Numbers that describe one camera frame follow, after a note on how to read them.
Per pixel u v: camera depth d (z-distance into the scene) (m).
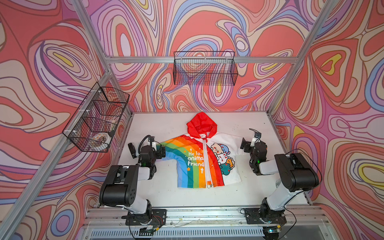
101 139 0.70
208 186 0.83
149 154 0.72
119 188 0.45
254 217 0.73
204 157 0.94
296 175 0.47
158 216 0.73
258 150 0.73
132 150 0.95
